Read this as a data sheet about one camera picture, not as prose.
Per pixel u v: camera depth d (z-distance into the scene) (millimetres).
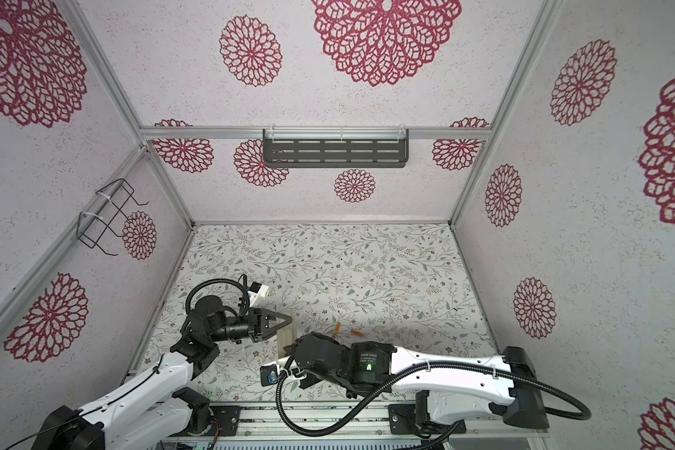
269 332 670
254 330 638
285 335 683
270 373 515
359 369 465
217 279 571
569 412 424
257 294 712
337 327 913
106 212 785
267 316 676
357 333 897
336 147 942
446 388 412
